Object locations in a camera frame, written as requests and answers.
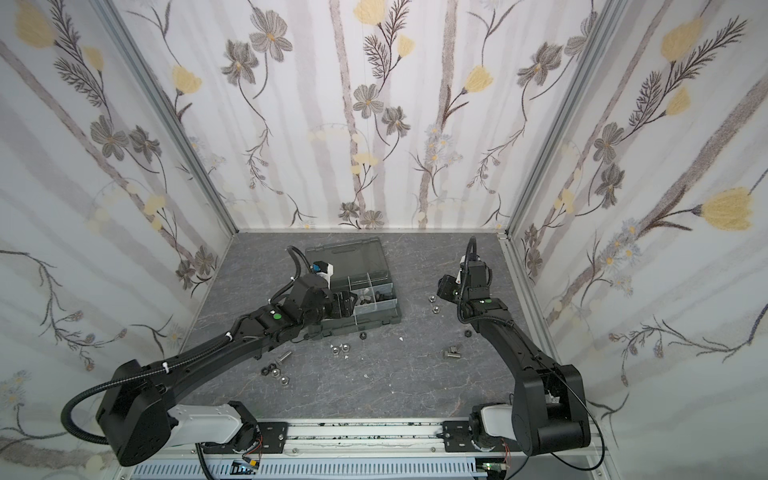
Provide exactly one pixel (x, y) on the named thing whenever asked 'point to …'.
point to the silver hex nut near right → (436, 309)
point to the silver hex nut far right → (432, 298)
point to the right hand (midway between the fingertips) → (442, 276)
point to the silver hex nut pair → (345, 348)
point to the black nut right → (468, 333)
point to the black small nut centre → (362, 335)
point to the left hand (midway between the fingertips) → (344, 291)
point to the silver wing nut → (453, 352)
